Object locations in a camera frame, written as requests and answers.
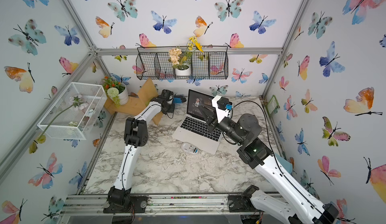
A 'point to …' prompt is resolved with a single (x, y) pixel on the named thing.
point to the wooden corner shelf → (135, 103)
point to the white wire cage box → (76, 110)
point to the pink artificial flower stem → (76, 100)
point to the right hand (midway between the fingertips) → (203, 104)
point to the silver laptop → (193, 129)
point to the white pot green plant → (116, 91)
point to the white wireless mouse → (189, 148)
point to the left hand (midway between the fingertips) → (171, 105)
